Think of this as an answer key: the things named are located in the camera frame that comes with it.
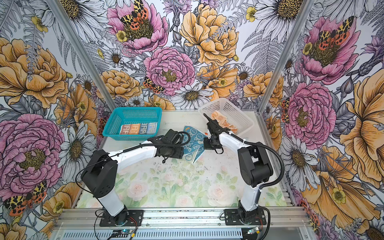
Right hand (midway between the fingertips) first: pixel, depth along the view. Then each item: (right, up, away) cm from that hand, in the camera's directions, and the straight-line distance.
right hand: (207, 150), depth 94 cm
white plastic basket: (+24, +20, +18) cm, 36 cm away
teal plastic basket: (-54, +17, +19) cm, 59 cm away
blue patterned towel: (-8, +1, 0) cm, 8 cm away
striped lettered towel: (-48, +13, +14) cm, 52 cm away
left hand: (-19, -3, -4) cm, 20 cm away
